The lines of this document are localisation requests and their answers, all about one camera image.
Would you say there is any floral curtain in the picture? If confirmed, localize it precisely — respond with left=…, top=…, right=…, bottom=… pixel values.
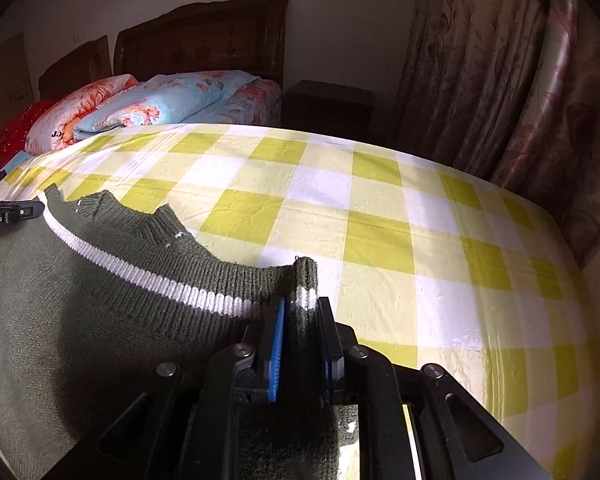
left=370, top=0, right=600, bottom=266

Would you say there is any pink floral quilt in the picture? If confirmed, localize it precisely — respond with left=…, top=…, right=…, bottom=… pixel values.
left=24, top=74, right=140, bottom=155

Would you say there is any dark wooden nightstand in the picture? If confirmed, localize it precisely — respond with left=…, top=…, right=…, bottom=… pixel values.
left=280, top=80, right=373, bottom=138

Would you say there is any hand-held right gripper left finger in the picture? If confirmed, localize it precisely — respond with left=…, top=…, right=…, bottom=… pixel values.
left=45, top=296, right=287, bottom=480

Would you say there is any small wooden headboard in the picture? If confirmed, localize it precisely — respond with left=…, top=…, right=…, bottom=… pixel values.
left=38, top=35, right=113, bottom=101

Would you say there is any light blue floral quilt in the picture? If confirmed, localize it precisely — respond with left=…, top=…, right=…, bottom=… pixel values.
left=72, top=70, right=261, bottom=143

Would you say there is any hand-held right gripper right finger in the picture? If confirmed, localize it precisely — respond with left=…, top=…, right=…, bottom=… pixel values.
left=316, top=297, right=551, bottom=480

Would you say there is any yellow checked bed sheet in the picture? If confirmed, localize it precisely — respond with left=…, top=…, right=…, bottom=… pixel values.
left=0, top=122, right=600, bottom=480

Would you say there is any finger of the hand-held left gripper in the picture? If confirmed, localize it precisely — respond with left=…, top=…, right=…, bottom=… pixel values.
left=0, top=199, right=46, bottom=233

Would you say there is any green knit sweater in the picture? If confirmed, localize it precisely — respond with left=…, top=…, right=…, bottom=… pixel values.
left=0, top=184, right=361, bottom=480

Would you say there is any red blanket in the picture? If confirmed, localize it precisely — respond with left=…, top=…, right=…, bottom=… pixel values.
left=0, top=99, right=56, bottom=188

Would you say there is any cardboard box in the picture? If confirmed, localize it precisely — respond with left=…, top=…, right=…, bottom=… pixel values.
left=0, top=34, right=35, bottom=133

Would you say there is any large wooden headboard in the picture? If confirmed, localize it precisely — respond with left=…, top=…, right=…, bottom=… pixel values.
left=114, top=0, right=290, bottom=86

